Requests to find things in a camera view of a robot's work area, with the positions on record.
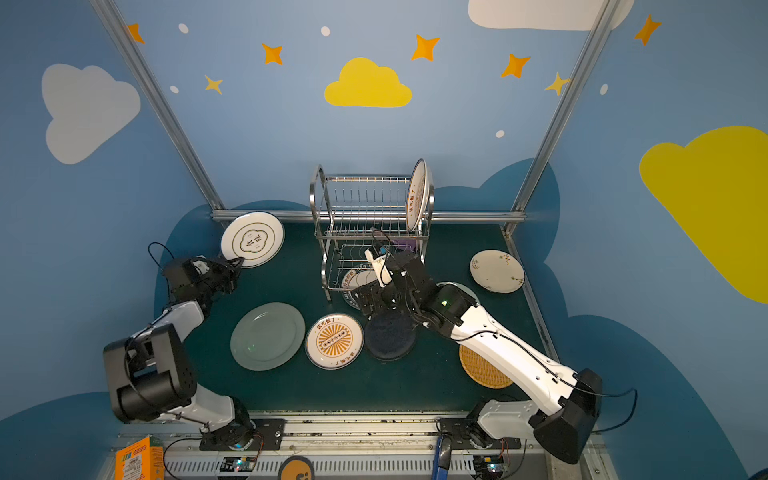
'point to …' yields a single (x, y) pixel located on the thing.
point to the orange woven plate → (482, 371)
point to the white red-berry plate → (497, 271)
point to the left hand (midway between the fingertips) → (248, 256)
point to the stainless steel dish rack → (355, 214)
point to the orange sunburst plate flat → (334, 342)
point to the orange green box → (141, 460)
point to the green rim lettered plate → (353, 280)
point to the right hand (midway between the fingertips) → (368, 283)
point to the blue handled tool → (443, 457)
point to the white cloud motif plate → (257, 237)
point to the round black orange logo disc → (296, 467)
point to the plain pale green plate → (267, 336)
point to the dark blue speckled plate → (390, 334)
